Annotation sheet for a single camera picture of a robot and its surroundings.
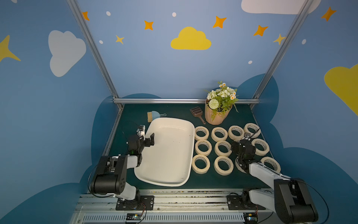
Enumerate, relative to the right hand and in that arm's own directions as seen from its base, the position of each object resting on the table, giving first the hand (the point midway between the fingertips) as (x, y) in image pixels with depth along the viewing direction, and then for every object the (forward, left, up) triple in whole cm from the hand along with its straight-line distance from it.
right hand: (245, 142), depth 91 cm
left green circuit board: (-44, +65, -8) cm, 79 cm away
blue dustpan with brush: (+25, +67, -6) cm, 72 cm away
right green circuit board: (-41, +3, -9) cm, 42 cm away
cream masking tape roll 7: (0, +11, -5) cm, 12 cm away
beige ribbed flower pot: (+17, +16, +1) cm, 24 cm away
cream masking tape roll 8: (-19, +31, -5) cm, 37 cm away
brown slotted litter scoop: (+30, +31, -5) cm, 43 cm away
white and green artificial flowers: (+18, +18, +20) cm, 32 cm away
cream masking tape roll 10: (-12, -18, -5) cm, 22 cm away
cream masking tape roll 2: (+15, +1, -5) cm, 16 cm away
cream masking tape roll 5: (+13, +26, -5) cm, 30 cm away
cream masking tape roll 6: (+1, +25, -5) cm, 26 cm away
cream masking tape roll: (+18, -13, -6) cm, 23 cm away
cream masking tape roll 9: (-12, +11, -5) cm, 17 cm away
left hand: (+2, +66, +3) cm, 67 cm away
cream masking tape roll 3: (+2, -16, -5) cm, 17 cm away
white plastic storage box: (-13, +49, -7) cm, 51 cm away
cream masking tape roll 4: (+13, +13, -6) cm, 19 cm away
